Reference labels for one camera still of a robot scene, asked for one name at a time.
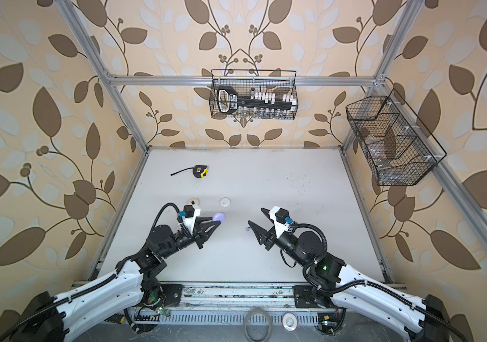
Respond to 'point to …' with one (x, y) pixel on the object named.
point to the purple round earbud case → (218, 216)
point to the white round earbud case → (225, 201)
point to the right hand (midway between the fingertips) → (256, 216)
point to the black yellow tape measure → (199, 171)
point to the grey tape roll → (260, 310)
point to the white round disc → (290, 322)
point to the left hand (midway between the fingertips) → (215, 220)
